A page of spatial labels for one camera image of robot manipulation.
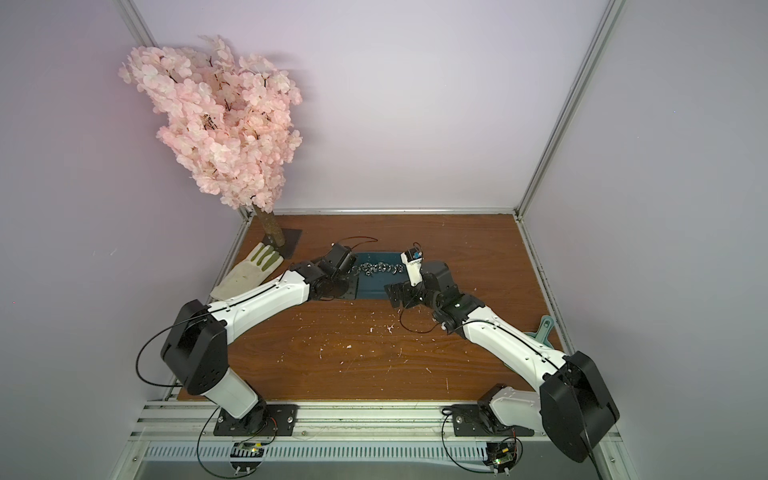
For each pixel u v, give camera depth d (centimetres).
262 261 105
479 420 67
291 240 112
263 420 68
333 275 65
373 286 79
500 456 71
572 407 41
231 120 74
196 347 44
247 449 72
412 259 71
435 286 60
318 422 74
